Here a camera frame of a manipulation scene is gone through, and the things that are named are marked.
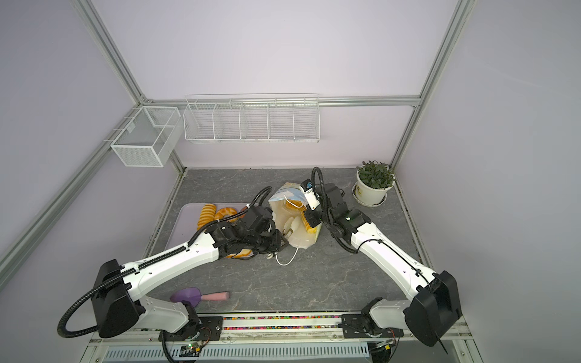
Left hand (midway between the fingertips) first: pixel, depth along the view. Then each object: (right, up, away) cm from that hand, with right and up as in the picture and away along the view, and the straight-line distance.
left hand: (285, 248), depth 75 cm
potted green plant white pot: (+36, +24, +19) cm, 47 cm away
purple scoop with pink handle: (-32, -17, +2) cm, 36 cm away
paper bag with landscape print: (+5, +1, +12) cm, 13 cm away
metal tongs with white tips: (+1, +6, +8) cm, 10 cm away
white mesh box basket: (-62, +42, +23) cm, 78 cm away
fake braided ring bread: (-29, +10, +27) cm, 41 cm away
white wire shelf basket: (-16, +51, +24) cm, 59 cm away
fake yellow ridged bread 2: (+9, +4, +14) cm, 17 cm away
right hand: (+8, +14, +5) cm, 17 cm away
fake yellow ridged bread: (-36, +8, +24) cm, 45 cm away
